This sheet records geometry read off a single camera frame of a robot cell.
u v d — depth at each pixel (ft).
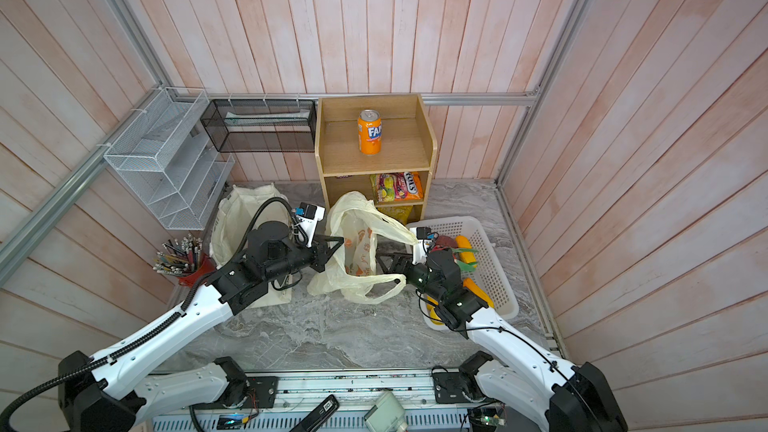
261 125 2.95
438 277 1.91
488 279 2.90
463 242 3.18
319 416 2.22
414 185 3.04
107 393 1.29
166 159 2.42
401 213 3.45
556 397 1.33
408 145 2.86
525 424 2.33
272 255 1.77
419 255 2.29
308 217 2.00
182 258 2.81
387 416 2.18
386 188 3.03
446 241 3.10
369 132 2.52
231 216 2.82
